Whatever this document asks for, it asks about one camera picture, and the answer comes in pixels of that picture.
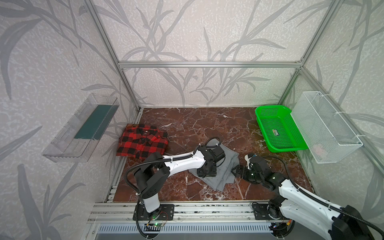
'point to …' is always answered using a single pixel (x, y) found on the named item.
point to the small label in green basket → (275, 132)
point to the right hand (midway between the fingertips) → (235, 168)
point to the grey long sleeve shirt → (224, 174)
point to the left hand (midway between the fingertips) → (213, 171)
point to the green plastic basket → (278, 129)
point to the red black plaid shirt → (138, 140)
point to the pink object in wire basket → (318, 149)
